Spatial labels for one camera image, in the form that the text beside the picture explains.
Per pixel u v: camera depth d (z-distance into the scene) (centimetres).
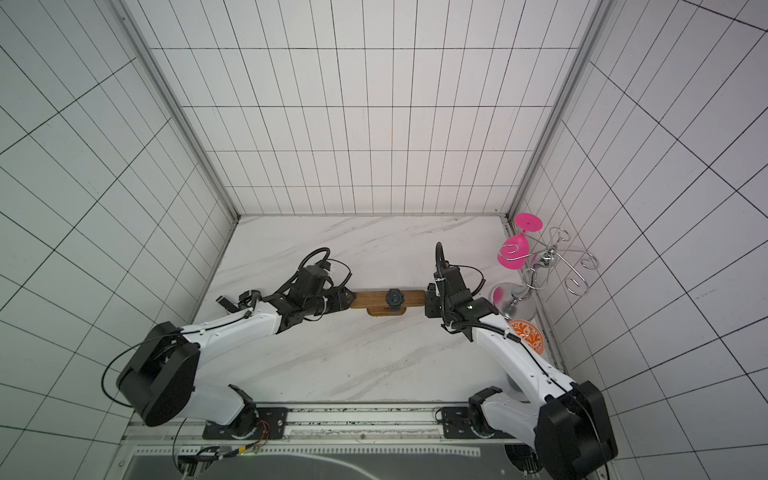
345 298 79
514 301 92
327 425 74
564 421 39
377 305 87
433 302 75
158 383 42
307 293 67
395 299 86
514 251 75
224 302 92
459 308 61
